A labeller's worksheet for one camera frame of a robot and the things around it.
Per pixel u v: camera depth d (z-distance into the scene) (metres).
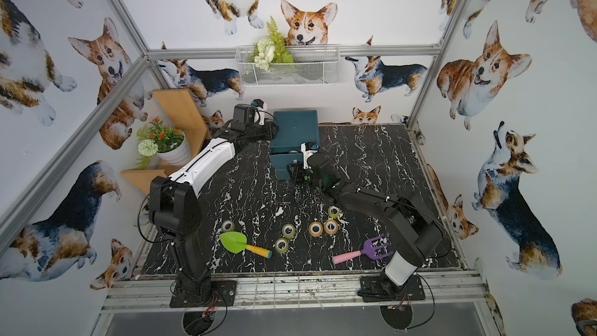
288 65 0.85
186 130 1.08
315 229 0.88
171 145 0.94
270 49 0.78
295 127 0.91
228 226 0.88
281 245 0.84
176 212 0.50
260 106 0.82
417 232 0.46
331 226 0.88
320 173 0.67
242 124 0.70
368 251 0.83
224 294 0.75
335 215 0.90
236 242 0.83
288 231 0.86
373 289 0.73
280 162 0.86
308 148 0.78
